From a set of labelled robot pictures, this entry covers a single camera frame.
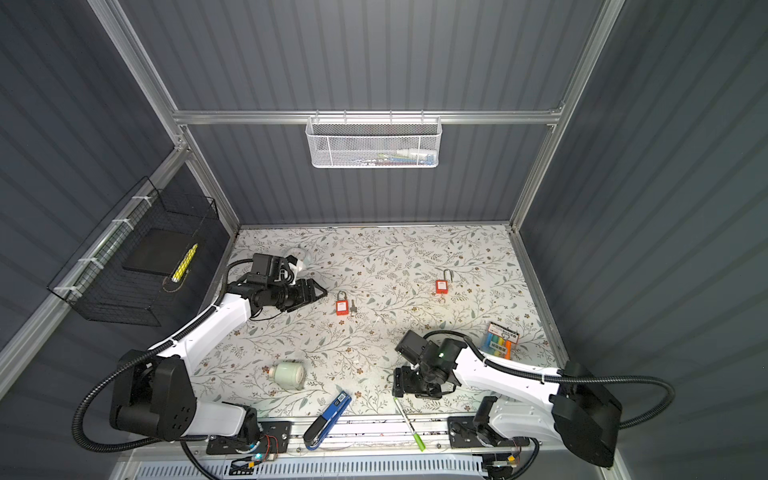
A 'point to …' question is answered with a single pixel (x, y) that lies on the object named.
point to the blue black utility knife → (321, 427)
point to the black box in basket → (159, 251)
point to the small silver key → (353, 308)
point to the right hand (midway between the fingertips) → (404, 397)
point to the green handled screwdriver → (414, 434)
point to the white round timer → (298, 253)
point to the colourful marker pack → (499, 341)
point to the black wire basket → (95, 282)
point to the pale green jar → (288, 375)
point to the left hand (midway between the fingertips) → (319, 295)
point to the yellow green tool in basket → (180, 271)
